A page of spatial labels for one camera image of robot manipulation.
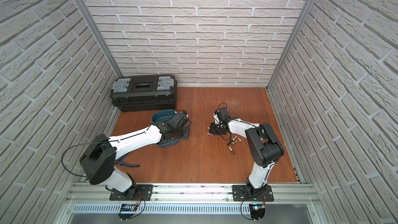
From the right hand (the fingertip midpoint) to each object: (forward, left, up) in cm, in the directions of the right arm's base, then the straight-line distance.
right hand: (213, 130), depth 96 cm
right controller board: (-43, -16, 0) cm, 46 cm away
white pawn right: (-8, -16, 0) cm, 18 cm away
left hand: (-4, +14, +8) cm, 17 cm away
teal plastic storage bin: (+11, +32, +5) cm, 35 cm away
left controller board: (-39, +44, -2) cm, 59 cm away
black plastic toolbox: (+19, +41, +18) cm, 49 cm away
